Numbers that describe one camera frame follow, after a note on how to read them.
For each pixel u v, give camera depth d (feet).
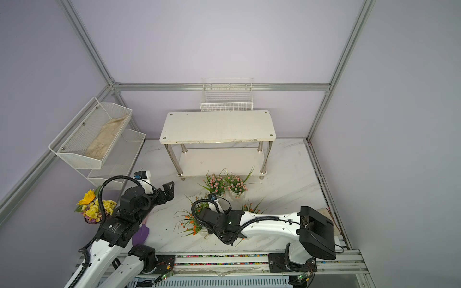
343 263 2.51
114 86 2.98
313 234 1.36
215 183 2.64
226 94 3.05
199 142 2.41
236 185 2.69
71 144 2.24
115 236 1.60
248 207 2.46
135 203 1.74
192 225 2.32
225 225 1.88
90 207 2.14
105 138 2.60
